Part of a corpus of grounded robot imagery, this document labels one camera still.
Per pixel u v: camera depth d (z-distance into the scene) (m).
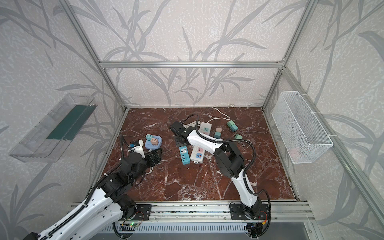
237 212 0.73
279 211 0.75
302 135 0.62
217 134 1.02
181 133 0.69
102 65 0.94
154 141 0.93
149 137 0.95
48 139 0.64
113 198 0.51
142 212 0.73
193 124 1.08
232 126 1.07
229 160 0.53
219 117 1.15
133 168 0.56
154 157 0.68
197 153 0.92
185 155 0.91
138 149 0.67
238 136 1.02
